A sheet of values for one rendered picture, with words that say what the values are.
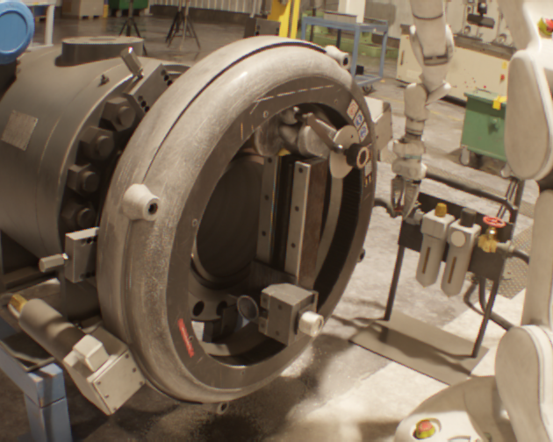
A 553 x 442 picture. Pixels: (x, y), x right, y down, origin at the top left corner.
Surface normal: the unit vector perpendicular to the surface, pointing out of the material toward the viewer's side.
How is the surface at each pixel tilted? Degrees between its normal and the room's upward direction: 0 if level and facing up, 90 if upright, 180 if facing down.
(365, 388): 0
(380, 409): 0
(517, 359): 90
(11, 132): 62
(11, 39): 90
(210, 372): 90
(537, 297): 90
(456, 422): 0
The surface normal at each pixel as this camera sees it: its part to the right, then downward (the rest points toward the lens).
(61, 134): -0.46, -0.29
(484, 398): 0.21, 0.05
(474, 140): -0.57, 0.26
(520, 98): -0.95, -0.03
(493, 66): -0.81, 0.14
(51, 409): 0.78, 0.31
